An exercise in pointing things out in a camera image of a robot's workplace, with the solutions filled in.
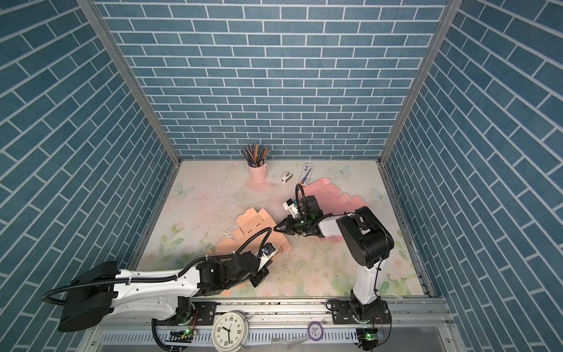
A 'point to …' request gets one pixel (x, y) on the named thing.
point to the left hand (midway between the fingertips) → (272, 264)
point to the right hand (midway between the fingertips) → (273, 228)
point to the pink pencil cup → (258, 174)
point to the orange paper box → (248, 224)
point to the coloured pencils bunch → (255, 155)
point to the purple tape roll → (315, 331)
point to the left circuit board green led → (179, 336)
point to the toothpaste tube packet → (306, 173)
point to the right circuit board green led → (369, 337)
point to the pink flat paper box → (329, 202)
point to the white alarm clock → (230, 331)
